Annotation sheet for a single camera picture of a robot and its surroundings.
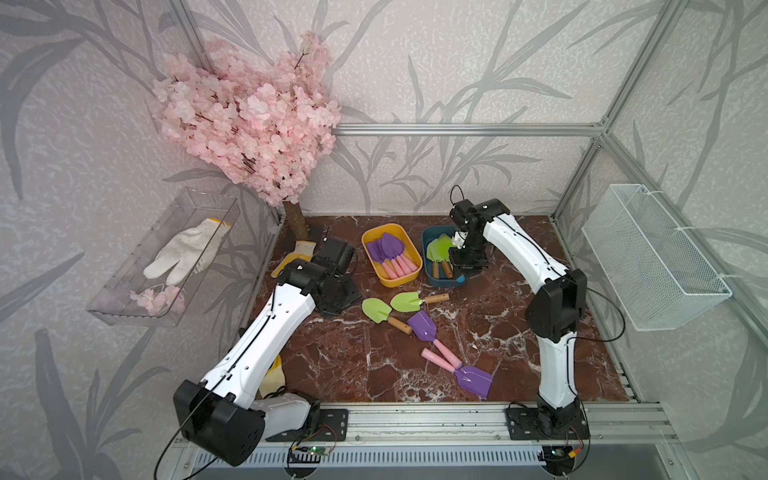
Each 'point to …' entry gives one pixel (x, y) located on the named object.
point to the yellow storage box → (410, 251)
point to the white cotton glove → (189, 252)
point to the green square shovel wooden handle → (434, 254)
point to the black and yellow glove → (275, 378)
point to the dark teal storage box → (429, 233)
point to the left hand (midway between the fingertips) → (355, 300)
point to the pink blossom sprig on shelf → (160, 301)
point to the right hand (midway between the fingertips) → (456, 273)
